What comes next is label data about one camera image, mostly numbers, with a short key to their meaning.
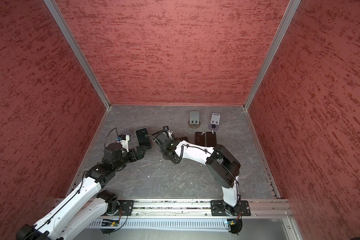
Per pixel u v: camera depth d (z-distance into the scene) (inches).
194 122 40.7
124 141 28.3
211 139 39.8
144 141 35.6
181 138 40.1
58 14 28.8
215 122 40.6
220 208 29.1
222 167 18.3
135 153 27.9
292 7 28.0
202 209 29.8
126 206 29.5
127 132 40.4
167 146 26.8
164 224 30.5
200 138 40.2
